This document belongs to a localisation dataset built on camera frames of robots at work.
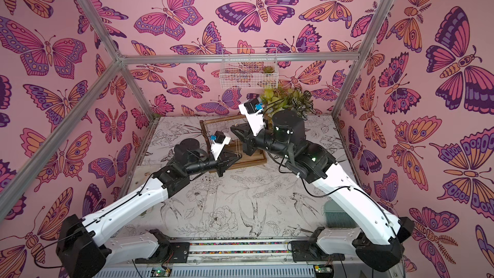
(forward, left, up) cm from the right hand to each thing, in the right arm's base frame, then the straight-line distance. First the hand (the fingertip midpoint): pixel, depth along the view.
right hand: (235, 125), depth 57 cm
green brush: (-13, -41, -44) cm, 61 cm away
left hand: (0, -1, -16) cm, 16 cm away
